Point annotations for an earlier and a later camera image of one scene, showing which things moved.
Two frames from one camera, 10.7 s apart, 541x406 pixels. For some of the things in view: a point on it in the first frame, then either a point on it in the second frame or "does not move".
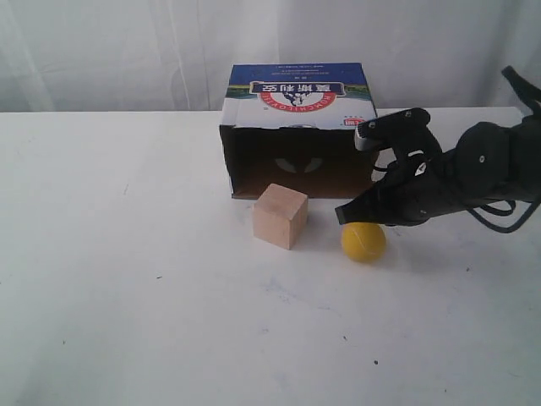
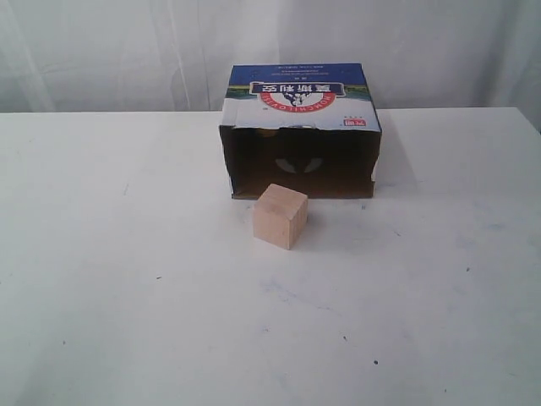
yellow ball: x=363 y=242 to x=266 y=133
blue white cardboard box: x=295 y=124 does not move
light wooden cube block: x=280 y=216 does not move
